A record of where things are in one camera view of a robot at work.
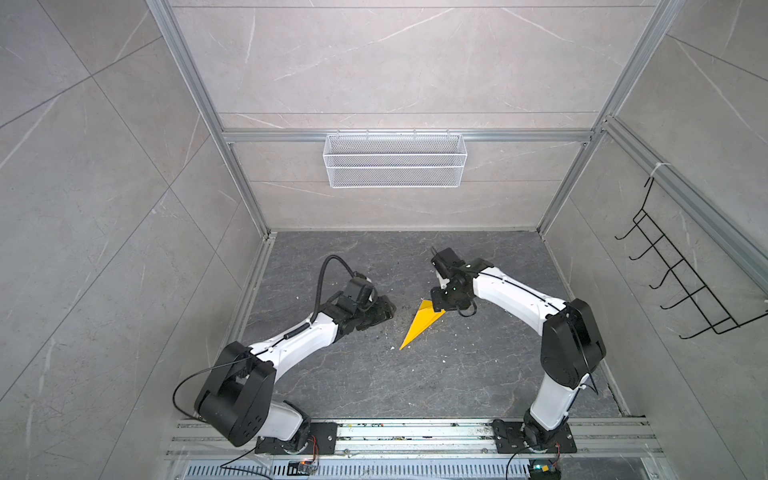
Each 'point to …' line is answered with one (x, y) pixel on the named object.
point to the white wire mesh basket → (395, 160)
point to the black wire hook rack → (719, 318)
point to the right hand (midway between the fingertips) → (440, 302)
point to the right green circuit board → (544, 469)
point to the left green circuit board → (301, 468)
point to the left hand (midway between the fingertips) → (390, 305)
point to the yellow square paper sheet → (424, 319)
